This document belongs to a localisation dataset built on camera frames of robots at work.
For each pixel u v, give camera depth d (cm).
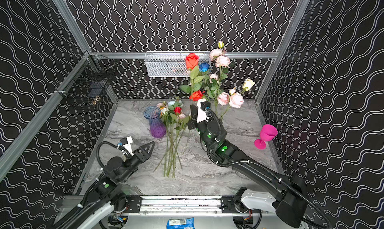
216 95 81
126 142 68
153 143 70
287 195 39
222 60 72
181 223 69
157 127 102
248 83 70
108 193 57
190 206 75
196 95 78
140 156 65
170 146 95
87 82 94
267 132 85
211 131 48
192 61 51
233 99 70
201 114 55
